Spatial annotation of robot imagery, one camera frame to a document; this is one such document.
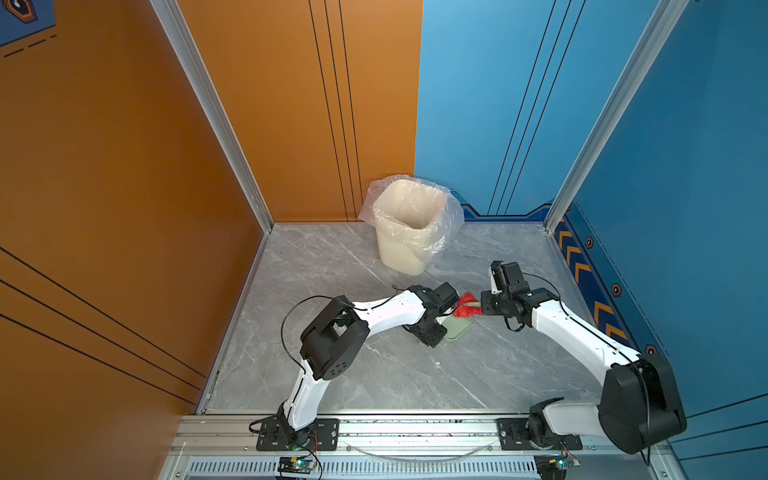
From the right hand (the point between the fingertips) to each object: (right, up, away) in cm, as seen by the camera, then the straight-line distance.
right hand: (485, 301), depth 88 cm
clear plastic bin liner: (-20, +29, +14) cm, 38 cm away
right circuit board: (+10, -36, -18) cm, 42 cm away
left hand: (-15, -11, +1) cm, 19 cm away
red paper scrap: (-5, -4, +6) cm, 9 cm away
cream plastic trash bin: (-25, +13, +3) cm, 28 cm away
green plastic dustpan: (-8, -9, +4) cm, 12 cm away
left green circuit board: (-51, -36, -18) cm, 65 cm away
